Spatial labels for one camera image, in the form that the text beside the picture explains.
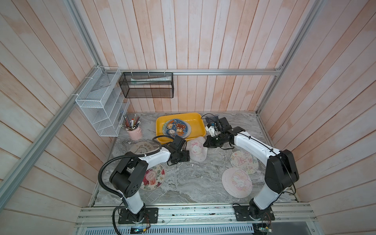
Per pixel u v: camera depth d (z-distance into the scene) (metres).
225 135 0.65
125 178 0.48
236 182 0.84
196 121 1.16
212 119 1.15
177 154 0.70
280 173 0.46
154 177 0.86
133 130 0.95
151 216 0.73
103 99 0.70
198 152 0.91
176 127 1.10
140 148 1.00
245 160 0.93
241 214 0.73
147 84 1.05
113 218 0.69
